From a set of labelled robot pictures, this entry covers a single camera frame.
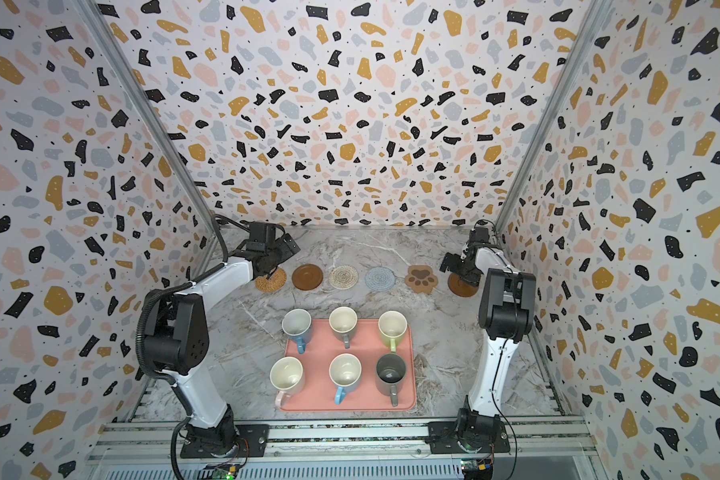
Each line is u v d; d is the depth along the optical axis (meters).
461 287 1.07
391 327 0.90
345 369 0.83
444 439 0.73
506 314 0.58
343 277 1.06
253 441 0.73
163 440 0.75
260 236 0.75
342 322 0.91
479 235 0.87
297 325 0.90
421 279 1.06
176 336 0.49
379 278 1.06
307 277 1.06
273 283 1.03
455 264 0.98
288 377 0.81
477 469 0.72
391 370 0.82
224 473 0.70
